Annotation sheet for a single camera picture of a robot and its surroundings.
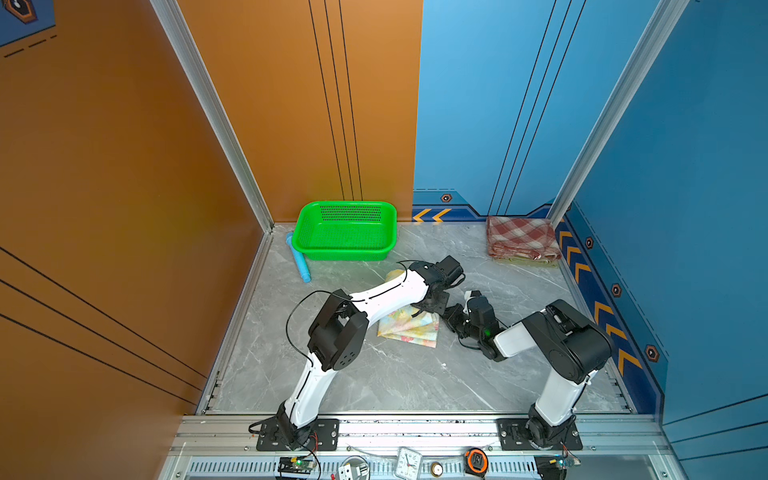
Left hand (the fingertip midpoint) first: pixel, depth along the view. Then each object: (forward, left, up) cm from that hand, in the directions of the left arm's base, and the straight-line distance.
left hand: (436, 303), depth 91 cm
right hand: (0, 0, -5) cm, 5 cm away
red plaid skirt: (+29, -38, 0) cm, 47 cm away
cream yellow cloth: (-6, +11, -3) cm, 12 cm away
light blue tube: (+19, +47, -4) cm, 51 cm away
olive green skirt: (+19, -41, -3) cm, 45 cm away
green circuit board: (-40, +35, -8) cm, 54 cm away
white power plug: (-41, +21, +1) cm, 46 cm away
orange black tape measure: (-39, -6, -2) cm, 40 cm away
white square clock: (-40, +9, -4) cm, 41 cm away
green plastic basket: (+37, +33, -6) cm, 50 cm away
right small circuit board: (-39, -29, -5) cm, 48 cm away
